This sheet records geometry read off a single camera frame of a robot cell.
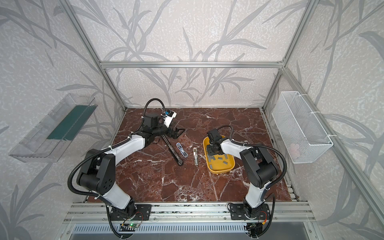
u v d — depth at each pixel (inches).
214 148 27.7
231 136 41.1
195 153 35.9
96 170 18.4
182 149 37.6
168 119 30.7
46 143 25.1
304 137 24.0
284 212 29.7
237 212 28.6
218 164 35.9
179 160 35.4
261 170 18.7
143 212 28.8
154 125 28.4
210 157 37.0
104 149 19.4
